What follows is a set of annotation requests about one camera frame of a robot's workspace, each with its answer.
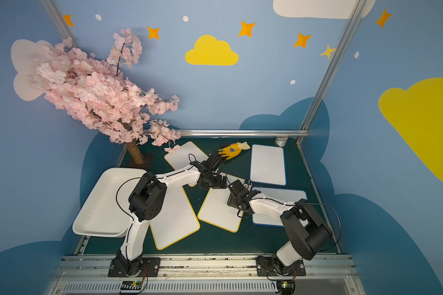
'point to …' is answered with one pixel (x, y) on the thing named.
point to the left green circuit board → (131, 285)
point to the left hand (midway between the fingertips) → (222, 185)
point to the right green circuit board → (286, 287)
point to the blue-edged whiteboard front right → (285, 195)
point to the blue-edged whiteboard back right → (268, 165)
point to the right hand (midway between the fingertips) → (237, 200)
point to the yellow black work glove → (234, 149)
